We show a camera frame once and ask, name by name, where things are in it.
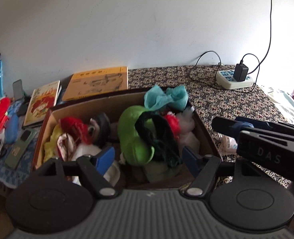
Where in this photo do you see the dark green fabric item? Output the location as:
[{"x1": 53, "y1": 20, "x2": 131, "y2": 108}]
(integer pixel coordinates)
[{"x1": 135, "y1": 111, "x2": 182, "y2": 168}]

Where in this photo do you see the teal mesh bath sponge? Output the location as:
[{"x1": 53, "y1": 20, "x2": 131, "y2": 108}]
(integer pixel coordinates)
[{"x1": 144, "y1": 85, "x2": 189, "y2": 111}]

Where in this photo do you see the white foam bundle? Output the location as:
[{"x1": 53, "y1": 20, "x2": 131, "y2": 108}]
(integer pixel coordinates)
[{"x1": 176, "y1": 107, "x2": 200, "y2": 156}]

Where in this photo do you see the plastic bag with pink soap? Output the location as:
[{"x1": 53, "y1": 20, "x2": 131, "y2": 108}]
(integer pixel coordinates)
[{"x1": 218, "y1": 133, "x2": 238, "y2": 156}]

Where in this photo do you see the floral patterned bed cover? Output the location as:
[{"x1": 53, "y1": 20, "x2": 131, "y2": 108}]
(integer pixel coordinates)
[{"x1": 127, "y1": 64, "x2": 294, "y2": 187}]

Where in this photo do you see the green striped bedsheet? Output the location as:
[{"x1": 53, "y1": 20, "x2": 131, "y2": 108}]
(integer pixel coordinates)
[{"x1": 259, "y1": 85, "x2": 294, "y2": 125}]

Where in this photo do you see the red haired doll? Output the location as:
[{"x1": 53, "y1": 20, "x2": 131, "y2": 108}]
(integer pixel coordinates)
[{"x1": 59, "y1": 112, "x2": 111, "y2": 148}]

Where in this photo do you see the yellow plush fabric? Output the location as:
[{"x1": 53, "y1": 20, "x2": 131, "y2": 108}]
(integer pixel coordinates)
[{"x1": 43, "y1": 124, "x2": 63, "y2": 163}]

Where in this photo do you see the green plush toy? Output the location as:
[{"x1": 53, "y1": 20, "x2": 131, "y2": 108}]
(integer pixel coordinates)
[{"x1": 118, "y1": 105, "x2": 155, "y2": 166}]

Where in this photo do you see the white power strip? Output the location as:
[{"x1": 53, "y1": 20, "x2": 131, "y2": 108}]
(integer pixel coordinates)
[{"x1": 216, "y1": 70, "x2": 254, "y2": 90}]

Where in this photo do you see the black power adapter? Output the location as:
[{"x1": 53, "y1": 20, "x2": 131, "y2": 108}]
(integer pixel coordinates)
[{"x1": 233, "y1": 64, "x2": 249, "y2": 82}]

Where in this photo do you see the brown cardboard box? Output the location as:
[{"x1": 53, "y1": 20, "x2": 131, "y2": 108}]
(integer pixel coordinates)
[{"x1": 32, "y1": 86, "x2": 218, "y2": 188}]

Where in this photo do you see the green smartphone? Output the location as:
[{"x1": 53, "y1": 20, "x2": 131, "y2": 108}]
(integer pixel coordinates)
[{"x1": 5, "y1": 128, "x2": 37, "y2": 169}]

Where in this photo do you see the yellow book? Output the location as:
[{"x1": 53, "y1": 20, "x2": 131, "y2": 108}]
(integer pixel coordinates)
[{"x1": 62, "y1": 66, "x2": 128, "y2": 101}]

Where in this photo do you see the red illustrated picture book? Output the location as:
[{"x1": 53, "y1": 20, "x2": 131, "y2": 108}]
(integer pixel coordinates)
[{"x1": 23, "y1": 80, "x2": 60, "y2": 127}]

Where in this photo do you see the small standing mirror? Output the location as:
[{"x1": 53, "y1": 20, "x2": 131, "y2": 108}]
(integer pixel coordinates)
[{"x1": 12, "y1": 79, "x2": 24, "y2": 101}]

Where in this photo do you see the black wall cable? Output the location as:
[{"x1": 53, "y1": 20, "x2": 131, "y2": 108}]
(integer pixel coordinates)
[{"x1": 248, "y1": 0, "x2": 274, "y2": 74}]

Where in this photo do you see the black charger cable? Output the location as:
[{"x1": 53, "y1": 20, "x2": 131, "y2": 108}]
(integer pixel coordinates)
[{"x1": 188, "y1": 50, "x2": 261, "y2": 93}]

